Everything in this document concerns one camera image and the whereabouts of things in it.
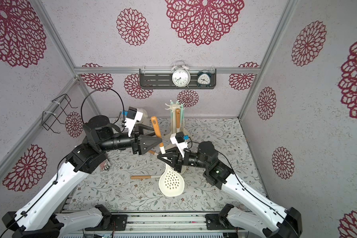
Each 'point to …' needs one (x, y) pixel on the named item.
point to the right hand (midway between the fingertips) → (159, 155)
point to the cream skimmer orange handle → (171, 183)
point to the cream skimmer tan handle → (145, 177)
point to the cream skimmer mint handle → (182, 115)
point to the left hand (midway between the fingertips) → (158, 137)
